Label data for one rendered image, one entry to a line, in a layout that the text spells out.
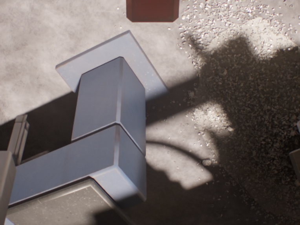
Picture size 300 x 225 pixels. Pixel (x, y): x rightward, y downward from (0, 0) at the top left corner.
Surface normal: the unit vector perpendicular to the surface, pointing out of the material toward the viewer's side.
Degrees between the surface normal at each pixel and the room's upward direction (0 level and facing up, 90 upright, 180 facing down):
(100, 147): 90
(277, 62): 3
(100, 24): 0
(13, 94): 0
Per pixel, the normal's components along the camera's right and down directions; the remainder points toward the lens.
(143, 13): 0.01, 0.65
